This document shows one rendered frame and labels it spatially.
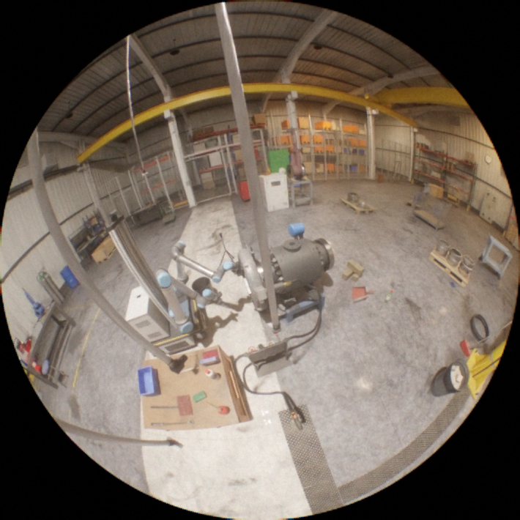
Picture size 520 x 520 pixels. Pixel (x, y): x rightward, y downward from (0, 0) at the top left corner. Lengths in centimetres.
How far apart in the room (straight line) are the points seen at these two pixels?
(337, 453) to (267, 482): 72
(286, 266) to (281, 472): 226
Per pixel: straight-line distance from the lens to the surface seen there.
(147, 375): 205
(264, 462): 205
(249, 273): 163
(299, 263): 183
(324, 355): 210
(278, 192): 547
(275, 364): 203
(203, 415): 163
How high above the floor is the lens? 195
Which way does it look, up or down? 37 degrees down
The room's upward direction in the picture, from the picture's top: 10 degrees counter-clockwise
